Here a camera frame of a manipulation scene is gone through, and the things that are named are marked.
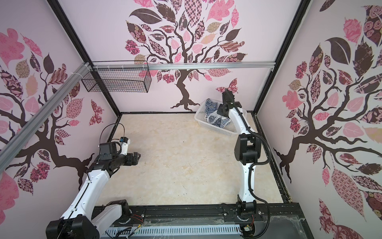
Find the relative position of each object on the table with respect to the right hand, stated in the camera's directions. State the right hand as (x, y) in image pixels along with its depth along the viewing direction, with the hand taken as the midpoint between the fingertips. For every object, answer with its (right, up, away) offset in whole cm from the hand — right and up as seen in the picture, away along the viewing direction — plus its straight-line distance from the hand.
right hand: (224, 109), depth 99 cm
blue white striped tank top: (-6, -5, +15) cm, 17 cm away
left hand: (-55, -29, -16) cm, 65 cm away
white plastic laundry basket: (+4, -15, +1) cm, 15 cm away
